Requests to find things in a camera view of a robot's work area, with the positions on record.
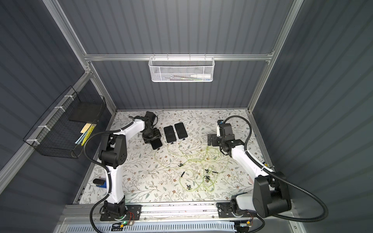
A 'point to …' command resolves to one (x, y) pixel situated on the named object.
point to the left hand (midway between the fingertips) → (159, 139)
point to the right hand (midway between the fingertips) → (218, 136)
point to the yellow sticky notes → (86, 127)
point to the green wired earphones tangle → (198, 167)
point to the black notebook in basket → (87, 112)
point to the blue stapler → (100, 183)
